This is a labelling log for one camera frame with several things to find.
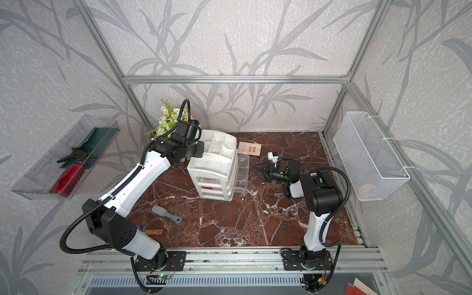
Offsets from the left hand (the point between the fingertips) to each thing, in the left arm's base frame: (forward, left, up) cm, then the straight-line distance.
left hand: (199, 147), depth 81 cm
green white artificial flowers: (+15, +15, +6) cm, 22 cm away
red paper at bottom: (-50, -61, -22) cm, 82 cm away
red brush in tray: (-23, +36, +10) cm, 44 cm away
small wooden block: (-30, +18, -22) cm, 41 cm away
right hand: (-5, -25, -10) cm, 27 cm away
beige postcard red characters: (+19, -25, -24) cm, 39 cm away
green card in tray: (-5, +39, +7) cm, 40 cm away
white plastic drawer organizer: (-12, -8, -1) cm, 15 cm away
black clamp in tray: (-12, +38, +9) cm, 41 cm away
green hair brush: (-20, +19, -24) cm, 37 cm away
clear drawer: (-2, -19, -25) cm, 32 cm away
